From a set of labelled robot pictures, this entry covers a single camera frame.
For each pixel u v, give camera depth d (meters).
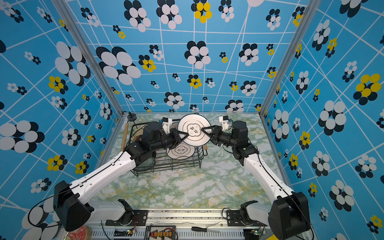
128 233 0.70
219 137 0.67
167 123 0.68
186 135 0.71
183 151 0.91
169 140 0.62
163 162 0.94
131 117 1.05
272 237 0.68
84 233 0.67
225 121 0.71
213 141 0.69
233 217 0.73
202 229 0.70
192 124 0.74
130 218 0.71
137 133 0.96
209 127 0.75
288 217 0.39
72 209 0.38
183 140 0.68
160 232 0.68
